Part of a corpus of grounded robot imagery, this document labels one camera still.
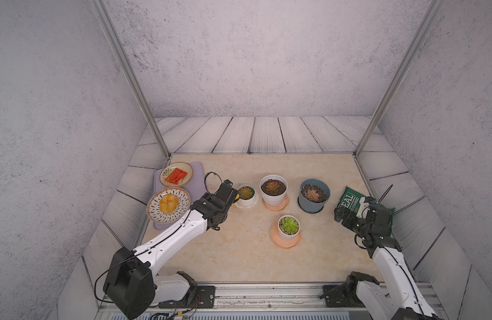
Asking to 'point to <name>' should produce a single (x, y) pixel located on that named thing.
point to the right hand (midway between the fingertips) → (345, 212)
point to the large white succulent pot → (273, 188)
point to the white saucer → (250, 207)
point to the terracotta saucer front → (278, 242)
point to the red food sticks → (176, 175)
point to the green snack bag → (350, 200)
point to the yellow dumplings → (168, 202)
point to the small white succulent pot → (247, 194)
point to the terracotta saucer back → (279, 208)
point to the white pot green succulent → (288, 226)
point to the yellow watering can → (236, 196)
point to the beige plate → (168, 168)
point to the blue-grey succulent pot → (313, 194)
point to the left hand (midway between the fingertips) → (211, 201)
